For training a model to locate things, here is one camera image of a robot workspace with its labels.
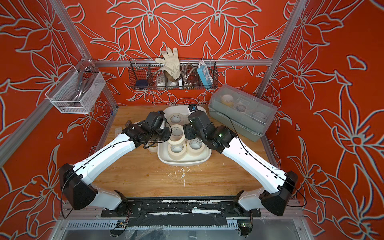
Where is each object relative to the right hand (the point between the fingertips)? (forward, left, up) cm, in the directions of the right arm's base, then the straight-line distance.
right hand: (185, 125), depth 69 cm
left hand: (+3, +9, -9) cm, 13 cm away
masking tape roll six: (-2, +6, -23) cm, 24 cm away
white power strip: (+35, +18, 0) cm, 40 cm away
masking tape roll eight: (+4, -5, -29) cm, 29 cm away
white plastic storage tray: (+1, +16, -28) cm, 32 cm away
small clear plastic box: (+17, +50, -28) cm, 60 cm away
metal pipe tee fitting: (+23, +45, -28) cm, 58 cm away
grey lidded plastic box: (+17, -35, -11) cm, 41 cm away
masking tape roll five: (-1, +20, -21) cm, 29 cm away
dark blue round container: (+38, +32, -3) cm, 50 cm away
